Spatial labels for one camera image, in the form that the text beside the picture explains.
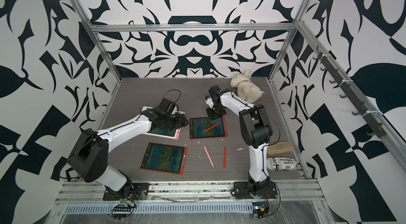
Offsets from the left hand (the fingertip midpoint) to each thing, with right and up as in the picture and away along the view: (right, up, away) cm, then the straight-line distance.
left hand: (184, 121), depth 88 cm
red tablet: (+11, -5, +8) cm, 15 cm away
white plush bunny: (+37, +19, +14) cm, 44 cm away
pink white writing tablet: (-6, -8, +4) cm, 11 cm away
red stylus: (+22, -19, -2) cm, 29 cm away
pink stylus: (+13, -18, -3) cm, 23 cm away
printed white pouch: (+50, -20, -8) cm, 54 cm away
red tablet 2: (-10, -19, -3) cm, 21 cm away
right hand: (+16, +2, +9) cm, 18 cm away
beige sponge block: (+50, -13, -5) cm, 51 cm away
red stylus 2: (+15, -5, +8) cm, 18 cm away
